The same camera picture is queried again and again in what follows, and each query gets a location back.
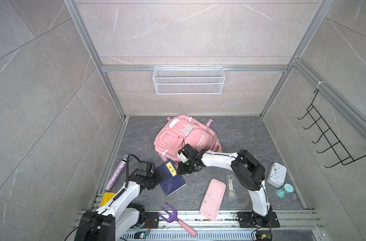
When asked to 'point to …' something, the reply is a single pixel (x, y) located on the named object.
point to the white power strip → (277, 175)
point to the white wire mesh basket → (189, 80)
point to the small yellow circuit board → (263, 235)
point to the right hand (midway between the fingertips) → (179, 173)
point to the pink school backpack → (182, 130)
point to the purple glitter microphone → (116, 173)
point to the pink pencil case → (212, 200)
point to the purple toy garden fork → (173, 217)
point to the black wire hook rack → (344, 157)
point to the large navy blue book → (172, 181)
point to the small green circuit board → (141, 234)
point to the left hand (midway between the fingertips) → (164, 175)
